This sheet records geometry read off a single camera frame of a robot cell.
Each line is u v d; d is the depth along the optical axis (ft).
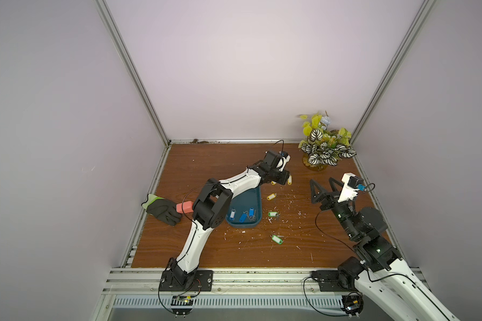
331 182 2.24
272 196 3.19
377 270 1.63
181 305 2.38
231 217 2.93
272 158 2.54
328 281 2.40
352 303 2.29
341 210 1.89
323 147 2.87
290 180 3.11
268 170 2.54
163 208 3.03
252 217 2.95
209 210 1.83
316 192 2.07
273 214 2.97
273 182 2.80
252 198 2.95
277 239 2.73
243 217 2.94
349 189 1.84
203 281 2.40
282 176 2.79
